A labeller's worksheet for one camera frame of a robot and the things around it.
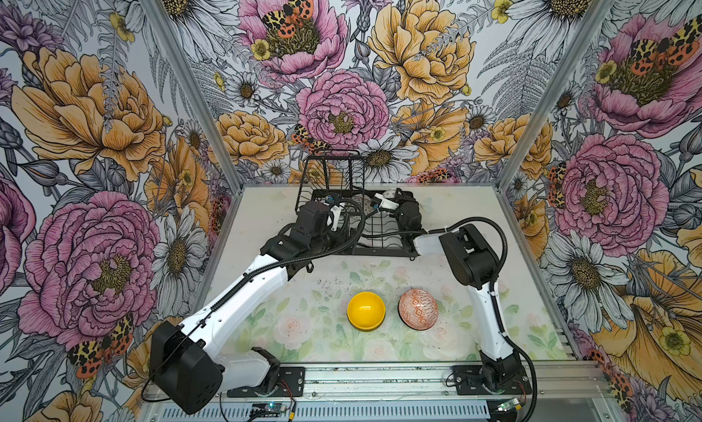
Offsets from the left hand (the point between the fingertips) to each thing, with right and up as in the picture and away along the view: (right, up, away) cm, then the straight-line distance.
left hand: (342, 238), depth 79 cm
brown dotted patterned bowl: (+7, +10, +13) cm, 18 cm away
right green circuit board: (+43, -42, -7) cm, 61 cm away
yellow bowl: (+7, -24, +8) cm, 26 cm away
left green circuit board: (-16, -42, -8) cm, 46 cm away
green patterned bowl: (+16, +14, +23) cm, 32 cm away
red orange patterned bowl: (+23, -22, +6) cm, 33 cm away
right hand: (+21, +15, +25) cm, 36 cm away
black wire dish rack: (+9, +7, +15) cm, 19 cm away
